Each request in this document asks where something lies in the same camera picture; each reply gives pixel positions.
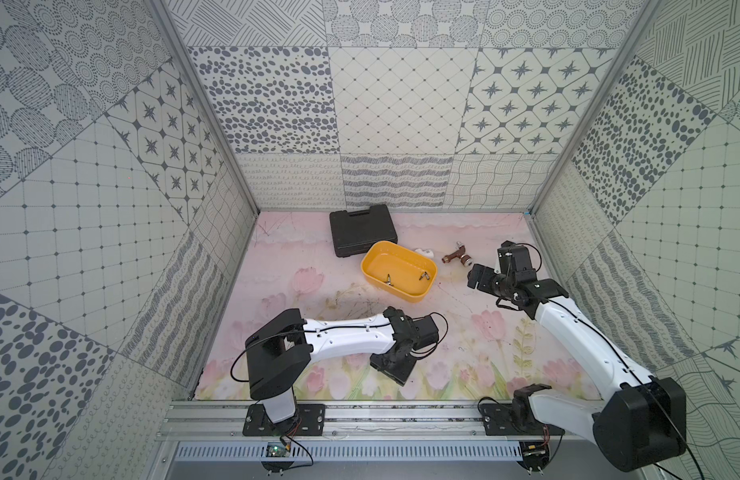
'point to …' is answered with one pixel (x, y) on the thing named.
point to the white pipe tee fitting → (428, 254)
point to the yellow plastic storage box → (398, 271)
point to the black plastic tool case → (353, 231)
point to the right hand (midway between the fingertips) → (484, 281)
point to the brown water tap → (459, 252)
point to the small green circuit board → (273, 450)
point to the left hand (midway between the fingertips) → (402, 372)
